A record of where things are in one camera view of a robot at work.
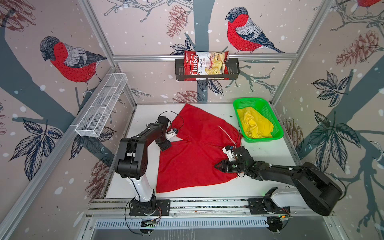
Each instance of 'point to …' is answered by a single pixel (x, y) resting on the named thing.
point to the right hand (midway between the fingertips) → (216, 169)
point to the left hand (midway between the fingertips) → (161, 142)
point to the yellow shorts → (255, 126)
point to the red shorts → (191, 162)
